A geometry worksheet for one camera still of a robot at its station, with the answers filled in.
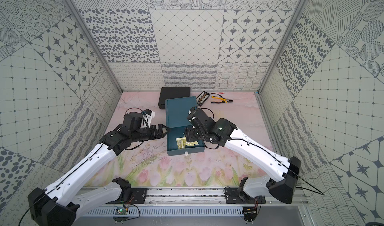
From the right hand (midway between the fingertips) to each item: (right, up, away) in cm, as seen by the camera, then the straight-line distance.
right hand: (191, 134), depth 71 cm
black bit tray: (+7, +19, +44) cm, 49 cm away
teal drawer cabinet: (-9, +11, +11) cm, 18 cm away
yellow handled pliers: (+24, +18, +44) cm, 53 cm away
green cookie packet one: (-6, -5, +4) cm, 9 cm away
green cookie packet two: (0, -6, +4) cm, 7 cm away
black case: (-20, +23, +43) cm, 53 cm away
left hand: (-14, +3, +4) cm, 15 cm away
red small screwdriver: (+22, +24, +51) cm, 60 cm away
